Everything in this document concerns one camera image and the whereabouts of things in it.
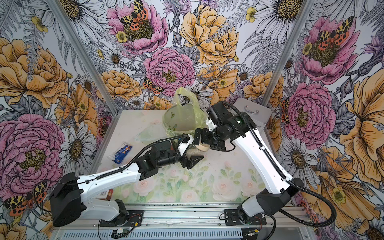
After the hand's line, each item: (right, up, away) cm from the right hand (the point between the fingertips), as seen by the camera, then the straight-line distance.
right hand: (201, 148), depth 65 cm
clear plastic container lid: (-34, +4, +43) cm, 55 cm away
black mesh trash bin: (-11, +14, +31) cm, 36 cm away
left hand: (-1, -4, +8) cm, 9 cm away
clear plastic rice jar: (-4, -2, +8) cm, 9 cm away
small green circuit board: (-39, -42, +8) cm, 57 cm away
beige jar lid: (+1, +1, +1) cm, 2 cm away
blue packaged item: (-50, -7, +29) cm, 58 cm away
